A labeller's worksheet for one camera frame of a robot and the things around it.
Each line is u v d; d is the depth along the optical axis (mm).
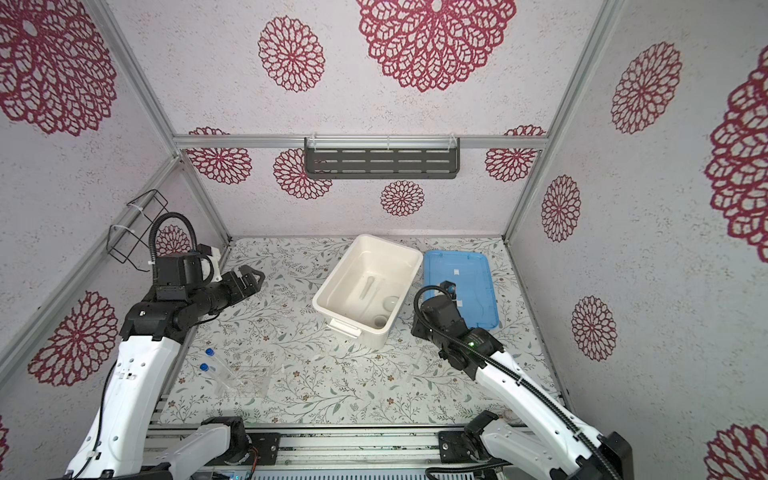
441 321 567
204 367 718
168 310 461
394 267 1038
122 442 376
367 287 1058
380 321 947
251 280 638
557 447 400
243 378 853
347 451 748
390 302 1003
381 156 944
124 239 732
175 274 501
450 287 683
